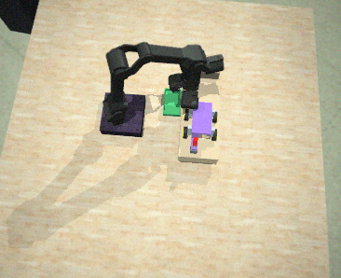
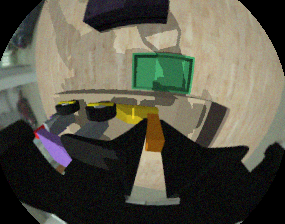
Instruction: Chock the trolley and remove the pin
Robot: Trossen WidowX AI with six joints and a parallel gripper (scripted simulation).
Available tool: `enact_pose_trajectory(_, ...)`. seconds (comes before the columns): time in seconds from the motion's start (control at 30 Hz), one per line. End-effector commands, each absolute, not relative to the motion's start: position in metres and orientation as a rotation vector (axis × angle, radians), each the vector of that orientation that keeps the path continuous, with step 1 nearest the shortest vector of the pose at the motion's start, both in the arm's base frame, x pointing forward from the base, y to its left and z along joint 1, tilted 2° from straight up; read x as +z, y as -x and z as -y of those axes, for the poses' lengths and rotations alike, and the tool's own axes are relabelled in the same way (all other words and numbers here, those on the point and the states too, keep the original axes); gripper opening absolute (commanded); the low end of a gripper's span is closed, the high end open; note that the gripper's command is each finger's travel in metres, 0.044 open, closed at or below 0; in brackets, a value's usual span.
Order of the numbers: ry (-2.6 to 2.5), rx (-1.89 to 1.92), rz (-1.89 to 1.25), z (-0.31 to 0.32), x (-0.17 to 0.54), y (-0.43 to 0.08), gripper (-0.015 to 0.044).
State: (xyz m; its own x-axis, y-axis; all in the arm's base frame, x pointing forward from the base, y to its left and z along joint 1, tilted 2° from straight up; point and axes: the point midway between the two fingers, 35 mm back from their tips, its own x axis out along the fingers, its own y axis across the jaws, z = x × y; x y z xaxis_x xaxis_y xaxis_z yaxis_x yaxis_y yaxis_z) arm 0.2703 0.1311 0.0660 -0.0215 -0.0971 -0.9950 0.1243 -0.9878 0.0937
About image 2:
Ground green tray rim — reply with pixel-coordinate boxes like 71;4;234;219
131;52;195;95

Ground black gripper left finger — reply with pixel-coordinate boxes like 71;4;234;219
60;119;149;196

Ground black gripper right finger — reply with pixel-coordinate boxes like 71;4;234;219
159;120;250;198

